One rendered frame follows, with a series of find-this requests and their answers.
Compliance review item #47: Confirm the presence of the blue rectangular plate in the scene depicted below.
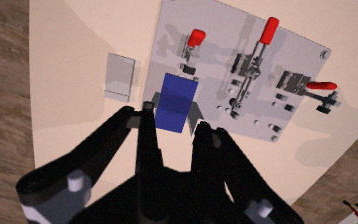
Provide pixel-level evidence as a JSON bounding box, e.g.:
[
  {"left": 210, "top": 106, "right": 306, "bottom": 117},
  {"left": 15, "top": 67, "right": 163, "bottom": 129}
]
[{"left": 155, "top": 73, "right": 198, "bottom": 133}]

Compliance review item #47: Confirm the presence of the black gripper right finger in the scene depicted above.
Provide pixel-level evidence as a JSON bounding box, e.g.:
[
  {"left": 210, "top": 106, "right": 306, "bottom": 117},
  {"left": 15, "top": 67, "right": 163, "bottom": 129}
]
[{"left": 187, "top": 101, "right": 305, "bottom": 224}]

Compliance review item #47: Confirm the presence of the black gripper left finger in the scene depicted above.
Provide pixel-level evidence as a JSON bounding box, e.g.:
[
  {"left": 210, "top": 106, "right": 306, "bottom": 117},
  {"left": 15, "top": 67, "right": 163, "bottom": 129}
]
[{"left": 15, "top": 92, "right": 172, "bottom": 224}]

